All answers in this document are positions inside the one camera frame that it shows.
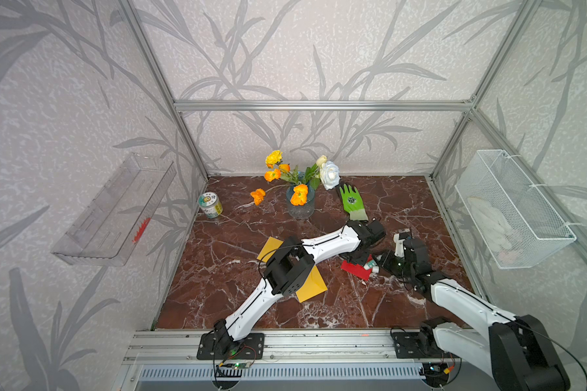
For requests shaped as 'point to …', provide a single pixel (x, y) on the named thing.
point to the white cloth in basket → (494, 226)
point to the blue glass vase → (301, 212)
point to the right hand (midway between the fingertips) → (373, 254)
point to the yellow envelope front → (313, 286)
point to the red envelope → (358, 270)
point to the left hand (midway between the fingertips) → (354, 261)
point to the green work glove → (353, 203)
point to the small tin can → (210, 204)
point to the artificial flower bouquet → (323, 171)
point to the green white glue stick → (372, 265)
